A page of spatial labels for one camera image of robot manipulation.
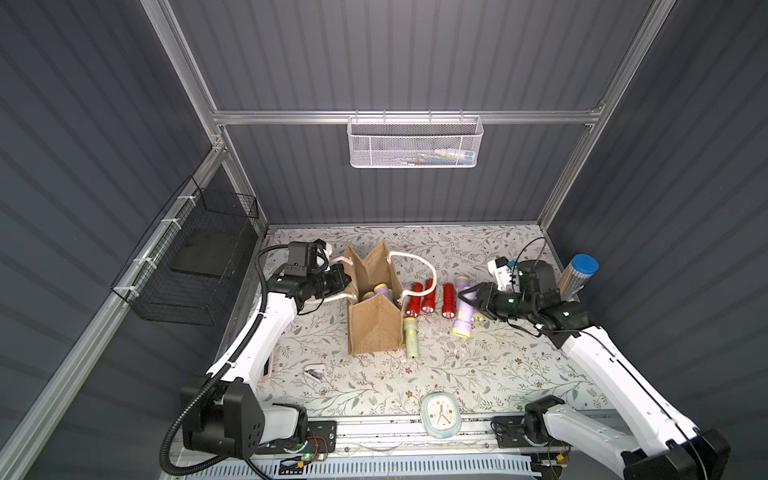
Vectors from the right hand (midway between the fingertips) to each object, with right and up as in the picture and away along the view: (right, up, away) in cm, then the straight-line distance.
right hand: (467, 297), depth 73 cm
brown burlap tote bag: (-23, -9, +11) cm, 27 cm away
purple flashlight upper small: (+3, -5, 0) cm, 6 cm away
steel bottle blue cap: (+35, +5, +12) cm, 37 cm away
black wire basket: (-71, +6, +1) cm, 72 cm away
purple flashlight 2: (-22, 0, +21) cm, 30 cm away
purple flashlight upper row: (+5, +1, +26) cm, 27 cm away
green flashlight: (-13, -14, +15) cm, 24 cm away
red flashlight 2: (-6, -4, +24) cm, 25 cm away
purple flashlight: (-1, -3, -2) cm, 4 cm away
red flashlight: (-12, -5, +23) cm, 27 cm away
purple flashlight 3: (-26, -2, +20) cm, 33 cm away
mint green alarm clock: (-6, -30, +1) cm, 31 cm away
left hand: (-29, +4, +8) cm, 30 cm away
